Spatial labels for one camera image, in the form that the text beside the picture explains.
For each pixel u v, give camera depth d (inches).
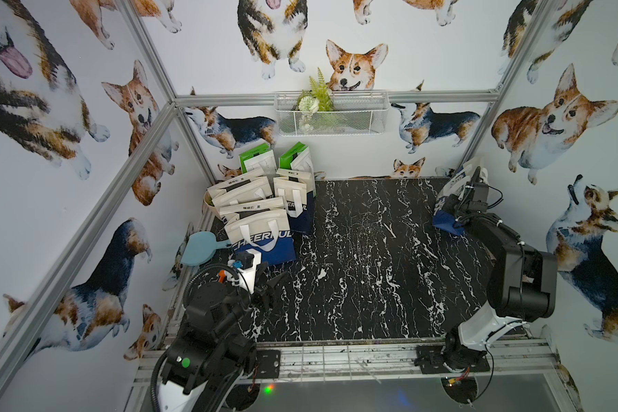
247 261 21.2
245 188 33.3
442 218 38.7
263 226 31.5
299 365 29.5
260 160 37.4
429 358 28.9
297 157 36.7
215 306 18.0
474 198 28.3
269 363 29.0
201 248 38.6
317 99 32.2
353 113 36.4
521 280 18.9
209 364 17.8
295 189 33.1
